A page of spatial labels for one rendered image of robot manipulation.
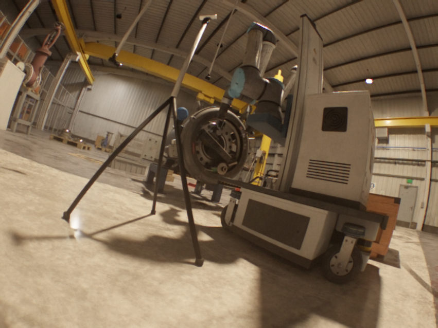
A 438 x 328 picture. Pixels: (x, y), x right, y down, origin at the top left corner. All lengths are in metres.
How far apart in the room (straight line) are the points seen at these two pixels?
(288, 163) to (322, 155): 0.26
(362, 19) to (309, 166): 9.23
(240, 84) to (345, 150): 0.66
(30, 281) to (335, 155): 1.05
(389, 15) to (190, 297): 10.01
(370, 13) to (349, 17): 1.07
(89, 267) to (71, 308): 0.16
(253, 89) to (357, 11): 8.79
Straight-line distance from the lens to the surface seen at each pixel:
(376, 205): 1.55
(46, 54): 5.12
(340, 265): 0.81
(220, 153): 1.70
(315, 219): 0.75
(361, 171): 0.80
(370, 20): 9.91
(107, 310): 0.43
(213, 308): 0.49
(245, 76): 1.09
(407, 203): 11.41
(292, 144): 1.06
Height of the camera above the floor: 0.32
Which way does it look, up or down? 4 degrees up
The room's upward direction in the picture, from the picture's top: 15 degrees clockwise
